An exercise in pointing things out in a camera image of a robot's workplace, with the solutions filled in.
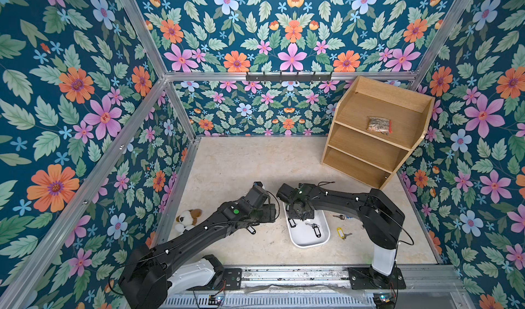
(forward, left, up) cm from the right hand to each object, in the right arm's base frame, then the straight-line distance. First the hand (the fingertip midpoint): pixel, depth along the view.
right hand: (297, 215), depth 88 cm
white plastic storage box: (-7, -5, -2) cm, 9 cm away
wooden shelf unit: (+20, -32, +16) cm, 41 cm away
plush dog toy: (-4, +47, +2) cm, 47 cm away
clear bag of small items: (+23, -32, +32) cm, 51 cm away
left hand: (-3, +11, +9) cm, 14 cm away
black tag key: (-6, +20, -2) cm, 21 cm away
